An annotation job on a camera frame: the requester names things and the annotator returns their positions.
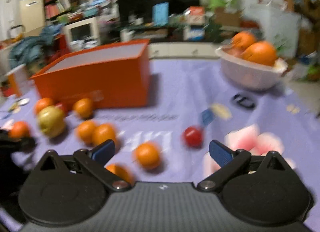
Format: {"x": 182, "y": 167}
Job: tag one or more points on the orange in basket front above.
{"x": 262, "y": 53}

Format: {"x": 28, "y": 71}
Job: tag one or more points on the small orange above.
{"x": 148, "y": 155}
{"x": 121, "y": 171}
{"x": 83, "y": 108}
{"x": 85, "y": 130}
{"x": 103, "y": 133}

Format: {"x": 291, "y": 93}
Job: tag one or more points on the large orange front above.
{"x": 20, "y": 129}

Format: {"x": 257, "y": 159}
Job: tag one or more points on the yellow green pear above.
{"x": 51, "y": 121}

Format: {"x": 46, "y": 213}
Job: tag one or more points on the dark red cherry tomato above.
{"x": 63, "y": 107}

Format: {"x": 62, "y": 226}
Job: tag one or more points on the bright red cherry tomato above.
{"x": 192, "y": 136}

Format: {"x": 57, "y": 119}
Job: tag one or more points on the purple floral tablecloth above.
{"x": 180, "y": 91}

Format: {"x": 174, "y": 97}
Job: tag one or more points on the orange in basket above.
{"x": 262, "y": 53}
{"x": 243, "y": 40}

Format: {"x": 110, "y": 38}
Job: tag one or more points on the orange cardboard box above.
{"x": 112, "y": 76}

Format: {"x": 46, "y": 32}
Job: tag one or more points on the white microwave oven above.
{"x": 82, "y": 29}

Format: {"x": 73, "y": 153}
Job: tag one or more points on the orange white carton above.
{"x": 195, "y": 15}

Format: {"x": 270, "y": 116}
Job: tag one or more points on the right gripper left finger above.
{"x": 93, "y": 162}

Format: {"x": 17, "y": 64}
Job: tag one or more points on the white round tag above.
{"x": 23, "y": 101}

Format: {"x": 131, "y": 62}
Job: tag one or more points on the white chest freezer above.
{"x": 279, "y": 26}

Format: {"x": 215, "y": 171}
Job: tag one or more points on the blue paper box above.
{"x": 160, "y": 14}

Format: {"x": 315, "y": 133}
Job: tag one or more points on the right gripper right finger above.
{"x": 232, "y": 164}

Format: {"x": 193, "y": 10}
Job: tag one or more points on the brown fruit in basket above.
{"x": 234, "y": 51}

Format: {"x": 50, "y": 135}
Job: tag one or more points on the orange in basket rear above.
{"x": 243, "y": 40}

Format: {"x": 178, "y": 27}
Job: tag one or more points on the teal jacket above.
{"x": 31, "y": 48}

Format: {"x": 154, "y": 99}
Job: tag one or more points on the small orange by box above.
{"x": 83, "y": 108}

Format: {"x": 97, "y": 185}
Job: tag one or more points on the white plastic fruit basket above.
{"x": 249, "y": 75}

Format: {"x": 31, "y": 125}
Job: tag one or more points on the large orange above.
{"x": 20, "y": 129}
{"x": 42, "y": 104}

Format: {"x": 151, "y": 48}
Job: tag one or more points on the large orange back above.
{"x": 42, "y": 104}

